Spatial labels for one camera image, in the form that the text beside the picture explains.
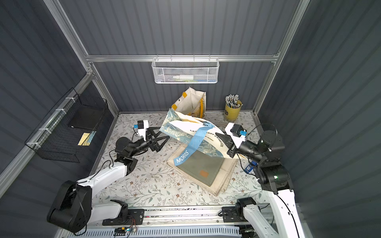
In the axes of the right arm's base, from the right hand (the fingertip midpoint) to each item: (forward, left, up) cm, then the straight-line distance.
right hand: (220, 132), depth 56 cm
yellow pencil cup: (+41, -17, -33) cm, 55 cm away
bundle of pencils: (+45, -16, -23) cm, 53 cm away
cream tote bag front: (-9, -2, -39) cm, 40 cm away
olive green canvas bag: (+3, +5, -38) cm, 38 cm away
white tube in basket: (+49, +17, -7) cm, 53 cm away
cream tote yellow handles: (+54, +13, -32) cm, 64 cm away
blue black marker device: (+3, -23, -38) cm, 44 cm away
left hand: (+7, +23, -11) cm, 26 cm away
